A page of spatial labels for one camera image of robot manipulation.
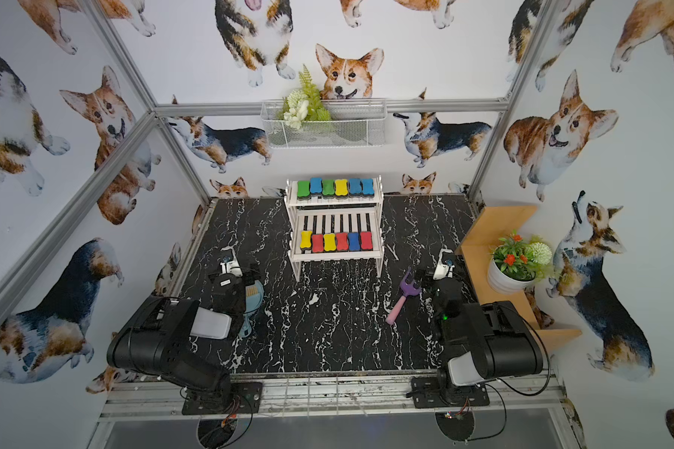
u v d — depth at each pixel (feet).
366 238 3.02
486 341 1.48
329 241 2.95
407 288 3.10
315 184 2.76
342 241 2.96
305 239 2.95
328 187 2.75
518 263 2.46
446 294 2.22
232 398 2.36
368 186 2.80
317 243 2.91
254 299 2.95
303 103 2.56
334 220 3.20
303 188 2.77
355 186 2.82
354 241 2.93
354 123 3.03
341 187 2.76
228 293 2.27
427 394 2.41
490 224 2.80
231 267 2.55
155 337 1.50
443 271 2.59
